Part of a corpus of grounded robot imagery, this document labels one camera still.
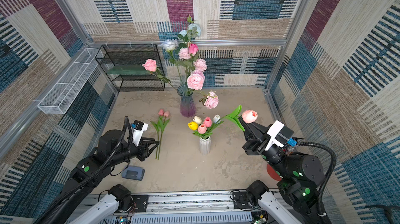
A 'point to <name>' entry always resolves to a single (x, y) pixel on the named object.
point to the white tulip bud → (215, 119)
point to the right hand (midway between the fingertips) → (240, 118)
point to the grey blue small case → (133, 172)
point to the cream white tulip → (198, 120)
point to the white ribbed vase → (204, 146)
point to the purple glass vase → (188, 106)
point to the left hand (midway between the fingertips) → (156, 141)
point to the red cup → (272, 173)
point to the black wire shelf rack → (123, 63)
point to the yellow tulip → (192, 125)
